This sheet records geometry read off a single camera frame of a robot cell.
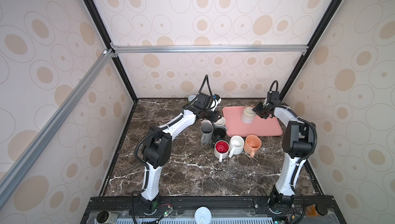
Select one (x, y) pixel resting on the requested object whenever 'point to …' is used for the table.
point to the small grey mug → (220, 124)
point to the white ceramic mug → (236, 145)
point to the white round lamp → (202, 216)
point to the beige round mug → (248, 115)
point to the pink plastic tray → (259, 127)
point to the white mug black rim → (221, 149)
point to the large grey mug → (206, 130)
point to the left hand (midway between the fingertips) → (222, 112)
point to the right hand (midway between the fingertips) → (254, 108)
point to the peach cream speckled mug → (252, 143)
